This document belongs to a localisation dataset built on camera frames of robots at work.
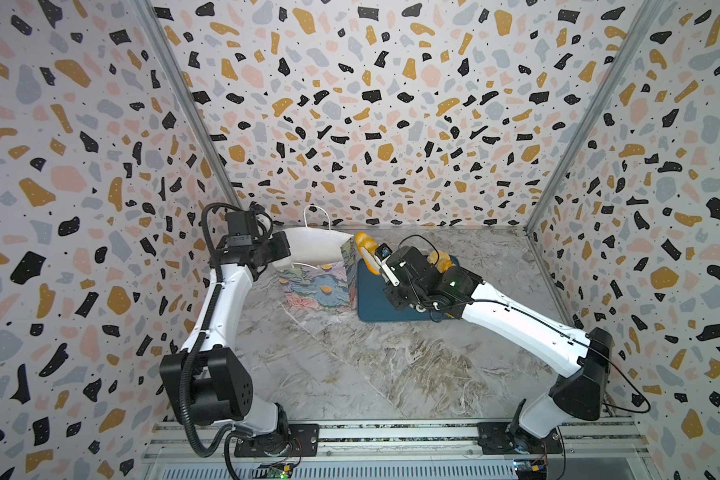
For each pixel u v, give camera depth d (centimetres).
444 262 101
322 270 80
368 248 79
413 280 54
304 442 73
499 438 74
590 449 76
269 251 71
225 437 45
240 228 62
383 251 64
